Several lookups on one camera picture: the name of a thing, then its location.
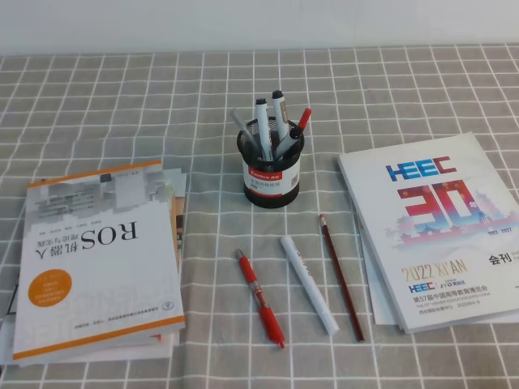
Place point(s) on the white marker black cap right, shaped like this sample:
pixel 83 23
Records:
pixel 282 121

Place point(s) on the white HEEC 30 magazine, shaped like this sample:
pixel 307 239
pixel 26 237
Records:
pixel 443 228

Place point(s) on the white orange ROS book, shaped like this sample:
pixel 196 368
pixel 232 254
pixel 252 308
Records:
pixel 98 267

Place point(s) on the white marker black cap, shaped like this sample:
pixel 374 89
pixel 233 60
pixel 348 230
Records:
pixel 263 126
pixel 282 121

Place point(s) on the red gel pen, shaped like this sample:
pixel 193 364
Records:
pixel 268 319

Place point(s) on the black mesh pen holder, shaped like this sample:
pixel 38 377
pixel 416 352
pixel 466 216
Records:
pixel 269 184

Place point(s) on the white marker pen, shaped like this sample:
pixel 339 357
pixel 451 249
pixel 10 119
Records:
pixel 308 282

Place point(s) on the dark red pencil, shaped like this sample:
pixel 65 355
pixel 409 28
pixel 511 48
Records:
pixel 349 302

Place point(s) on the grey pen in holder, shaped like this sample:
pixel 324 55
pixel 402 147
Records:
pixel 244 129

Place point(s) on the magazines under ROS book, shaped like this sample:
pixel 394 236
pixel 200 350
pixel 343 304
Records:
pixel 142 350

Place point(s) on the grey checked tablecloth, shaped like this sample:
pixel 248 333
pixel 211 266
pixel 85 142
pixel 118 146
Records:
pixel 62 115

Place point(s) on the white marker black cap left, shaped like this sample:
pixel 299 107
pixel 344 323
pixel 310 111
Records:
pixel 263 126

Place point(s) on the red pen in holder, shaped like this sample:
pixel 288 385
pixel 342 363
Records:
pixel 302 123

